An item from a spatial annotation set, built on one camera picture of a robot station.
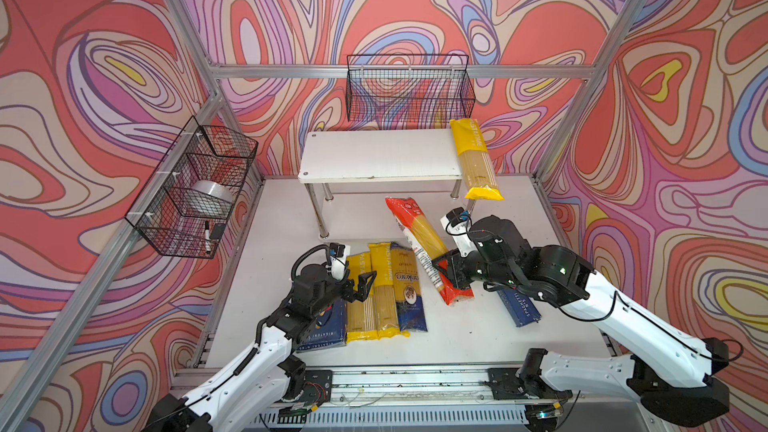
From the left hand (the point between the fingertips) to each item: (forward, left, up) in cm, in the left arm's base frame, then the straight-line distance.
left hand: (364, 268), depth 80 cm
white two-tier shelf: (+24, -4, +19) cm, 31 cm away
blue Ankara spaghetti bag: (-4, -12, -11) cm, 17 cm away
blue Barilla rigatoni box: (-14, +9, -7) cm, 18 cm away
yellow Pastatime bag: (-10, +1, -12) cm, 16 cm away
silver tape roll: (+12, +38, +18) cm, 43 cm away
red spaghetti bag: (-3, -15, +18) cm, 24 cm away
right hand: (-7, -18, +14) cm, 24 cm away
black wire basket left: (+8, +44, +16) cm, 47 cm away
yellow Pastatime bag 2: (+7, -4, -12) cm, 15 cm away
